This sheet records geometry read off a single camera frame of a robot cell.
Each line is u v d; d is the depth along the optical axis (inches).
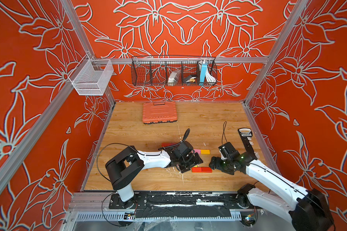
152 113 42.0
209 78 36.0
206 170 32.7
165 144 37.4
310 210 15.1
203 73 34.4
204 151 35.5
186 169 29.8
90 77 36.4
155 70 39.5
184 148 26.5
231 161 24.1
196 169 32.7
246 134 38.4
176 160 25.8
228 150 25.4
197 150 37.0
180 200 29.3
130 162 19.8
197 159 29.8
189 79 33.6
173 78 35.7
